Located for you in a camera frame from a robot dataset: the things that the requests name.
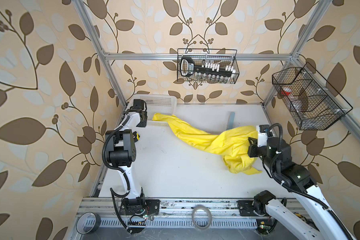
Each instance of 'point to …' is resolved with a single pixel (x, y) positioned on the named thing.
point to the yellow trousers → (232, 143)
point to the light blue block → (230, 122)
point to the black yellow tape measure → (138, 136)
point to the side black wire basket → (312, 104)
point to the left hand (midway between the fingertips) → (146, 115)
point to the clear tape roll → (206, 208)
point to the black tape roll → (88, 223)
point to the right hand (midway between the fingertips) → (252, 140)
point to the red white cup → (286, 91)
